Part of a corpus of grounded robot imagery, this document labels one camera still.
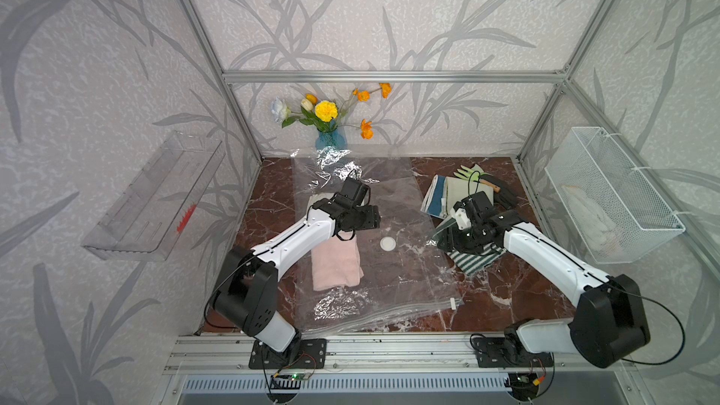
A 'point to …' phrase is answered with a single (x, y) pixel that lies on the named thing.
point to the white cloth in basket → (599, 229)
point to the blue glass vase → (334, 139)
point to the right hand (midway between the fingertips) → (445, 243)
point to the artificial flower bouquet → (323, 115)
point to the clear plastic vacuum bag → (407, 279)
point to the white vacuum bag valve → (387, 244)
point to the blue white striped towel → (433, 203)
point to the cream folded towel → (457, 189)
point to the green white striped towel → (471, 263)
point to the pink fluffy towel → (335, 263)
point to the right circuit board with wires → (523, 386)
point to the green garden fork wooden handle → (487, 184)
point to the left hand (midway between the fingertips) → (373, 219)
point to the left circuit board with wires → (288, 382)
